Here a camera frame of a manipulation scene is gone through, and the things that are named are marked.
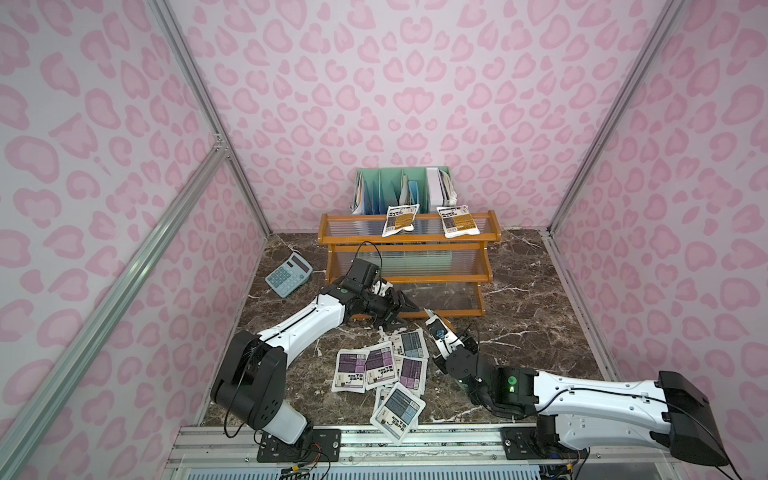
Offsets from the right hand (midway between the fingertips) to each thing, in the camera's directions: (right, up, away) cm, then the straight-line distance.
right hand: (438, 330), depth 74 cm
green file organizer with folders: (-16, +43, +32) cm, 56 cm away
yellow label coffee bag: (+6, +28, +6) cm, 29 cm away
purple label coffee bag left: (-23, -14, +10) cm, 29 cm away
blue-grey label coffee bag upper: (-5, -8, +14) cm, 17 cm away
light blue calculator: (-47, +11, +30) cm, 57 cm away
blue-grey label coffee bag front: (-10, -22, +2) cm, 24 cm away
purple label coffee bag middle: (-15, -13, +10) cm, 22 cm away
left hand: (-5, +4, +5) cm, 8 cm away
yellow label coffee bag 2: (-9, +29, +7) cm, 31 cm away
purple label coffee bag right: (-6, -15, +9) cm, 18 cm away
